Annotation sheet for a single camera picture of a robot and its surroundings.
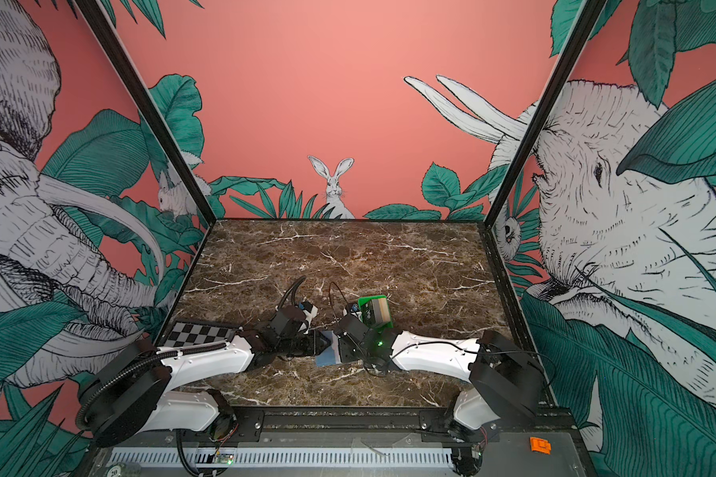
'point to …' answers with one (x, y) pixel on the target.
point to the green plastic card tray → (374, 312)
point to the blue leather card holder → (331, 356)
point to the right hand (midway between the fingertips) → (340, 344)
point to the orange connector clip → (538, 444)
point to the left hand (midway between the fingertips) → (332, 341)
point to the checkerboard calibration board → (183, 333)
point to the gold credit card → (385, 310)
